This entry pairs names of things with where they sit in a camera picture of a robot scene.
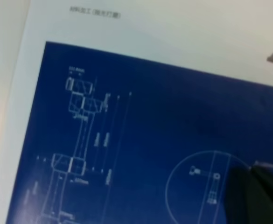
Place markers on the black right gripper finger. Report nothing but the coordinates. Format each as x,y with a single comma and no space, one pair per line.
248,197

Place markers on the robot catalogue book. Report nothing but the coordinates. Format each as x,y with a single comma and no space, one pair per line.
134,111

